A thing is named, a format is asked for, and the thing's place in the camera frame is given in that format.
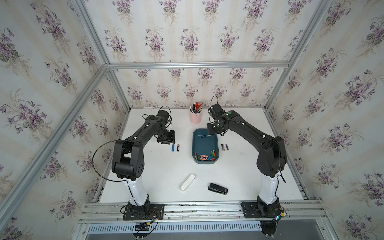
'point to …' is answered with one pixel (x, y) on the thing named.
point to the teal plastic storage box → (205, 149)
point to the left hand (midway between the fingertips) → (174, 142)
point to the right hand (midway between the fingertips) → (211, 130)
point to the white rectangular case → (187, 182)
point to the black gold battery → (178, 147)
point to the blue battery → (173, 147)
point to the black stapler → (218, 188)
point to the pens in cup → (196, 107)
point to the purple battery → (227, 146)
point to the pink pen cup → (195, 118)
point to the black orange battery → (223, 148)
